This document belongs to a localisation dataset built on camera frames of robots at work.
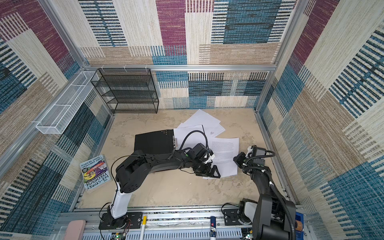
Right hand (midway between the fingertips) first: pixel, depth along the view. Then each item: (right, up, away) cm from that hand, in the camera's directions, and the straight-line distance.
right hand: (233, 158), depth 88 cm
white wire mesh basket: (-88, +21, -18) cm, 92 cm away
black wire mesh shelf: (-72, +45, +24) cm, 88 cm away
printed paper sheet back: (-3, +3, +6) cm, 8 cm away
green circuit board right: (+3, -32, -18) cm, 37 cm away
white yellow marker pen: (-47, -27, -15) cm, 56 cm away
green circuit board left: (-57, -32, -18) cm, 68 cm away
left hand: (-11, -8, -6) cm, 15 cm away
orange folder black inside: (-46, +8, +15) cm, 49 cm away
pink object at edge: (-78, -29, -18) cm, 85 cm away
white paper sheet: (-10, +19, +24) cm, 32 cm away
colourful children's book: (-79, -8, -1) cm, 80 cm away
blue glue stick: (-14, -28, -18) cm, 36 cm away
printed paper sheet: (-25, +13, -5) cm, 29 cm away
